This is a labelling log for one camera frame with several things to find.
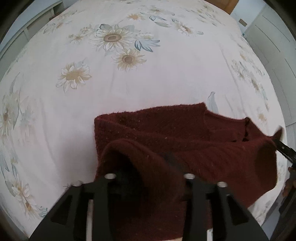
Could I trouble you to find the dark red knitted sweater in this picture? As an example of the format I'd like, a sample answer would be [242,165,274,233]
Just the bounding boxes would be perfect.
[94,103,277,240]

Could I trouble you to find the person's right hand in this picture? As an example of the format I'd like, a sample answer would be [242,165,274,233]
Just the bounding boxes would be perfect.
[282,167,295,197]

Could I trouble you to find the white panelled wardrobe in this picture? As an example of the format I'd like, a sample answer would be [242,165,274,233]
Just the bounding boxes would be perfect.
[244,6,295,128]

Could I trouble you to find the wooden headboard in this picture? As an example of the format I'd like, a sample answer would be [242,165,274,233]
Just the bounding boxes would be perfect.
[206,0,239,15]

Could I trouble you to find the floral white bed duvet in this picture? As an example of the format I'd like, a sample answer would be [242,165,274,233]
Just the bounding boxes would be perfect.
[1,1,285,240]

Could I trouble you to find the white low side cabinet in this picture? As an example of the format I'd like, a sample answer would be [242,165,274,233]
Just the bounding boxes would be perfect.
[0,0,65,72]

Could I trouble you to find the brown wall switch plate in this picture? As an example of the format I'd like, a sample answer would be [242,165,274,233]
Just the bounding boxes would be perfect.
[239,19,247,27]

